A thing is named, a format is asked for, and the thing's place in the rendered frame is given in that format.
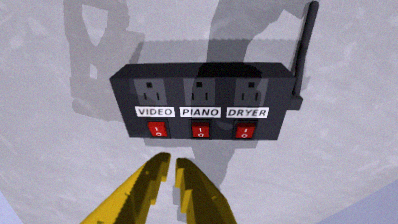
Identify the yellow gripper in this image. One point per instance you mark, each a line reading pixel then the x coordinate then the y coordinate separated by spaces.
pixel 200 199

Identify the black power strip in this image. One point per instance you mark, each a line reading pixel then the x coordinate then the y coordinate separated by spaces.
pixel 211 100

